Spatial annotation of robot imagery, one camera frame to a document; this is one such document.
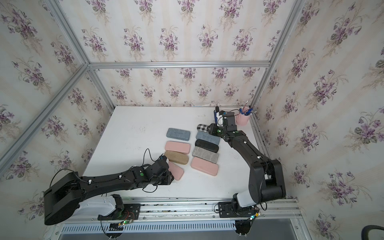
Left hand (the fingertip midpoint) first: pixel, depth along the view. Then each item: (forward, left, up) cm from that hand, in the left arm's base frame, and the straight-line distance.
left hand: (174, 180), depth 81 cm
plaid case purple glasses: (+36, -18, +2) cm, 40 cm away
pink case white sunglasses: (+22, -1, -1) cm, 22 cm away
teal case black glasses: (+28, -19, +2) cm, 35 cm away
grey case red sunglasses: (+15, -18, +1) cm, 24 cm away
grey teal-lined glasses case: (+31, -3, 0) cm, 31 cm away
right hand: (+27, -22, +14) cm, 37 cm away
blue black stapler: (+52, -29, +3) cm, 60 cm away
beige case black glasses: (+22, -20, +1) cm, 30 cm away
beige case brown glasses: (+13, -2, +2) cm, 13 cm away
